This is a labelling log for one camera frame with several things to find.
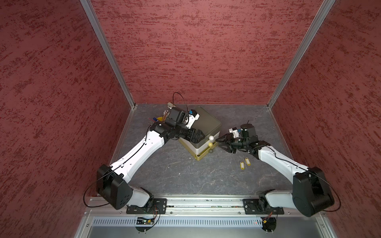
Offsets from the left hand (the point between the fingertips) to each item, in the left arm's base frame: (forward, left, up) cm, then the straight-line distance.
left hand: (196, 137), depth 76 cm
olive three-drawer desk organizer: (+8, -8, -2) cm, 12 cm away
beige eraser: (+43, +22, -19) cm, 52 cm away
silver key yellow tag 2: (-6, -29, -23) cm, 37 cm away
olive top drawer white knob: (+2, -9, -5) cm, 10 cm away
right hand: (0, -11, -8) cm, 14 cm away
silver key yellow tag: (-4, -32, -22) cm, 39 cm away
